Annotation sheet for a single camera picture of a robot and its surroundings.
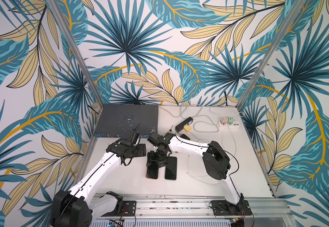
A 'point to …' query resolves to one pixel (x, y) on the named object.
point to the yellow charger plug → (187, 128)
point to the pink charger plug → (224, 120)
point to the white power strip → (235, 125)
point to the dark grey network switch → (117, 120)
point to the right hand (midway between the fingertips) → (145, 177)
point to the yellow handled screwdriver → (170, 130)
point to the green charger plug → (230, 120)
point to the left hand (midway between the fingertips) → (140, 152)
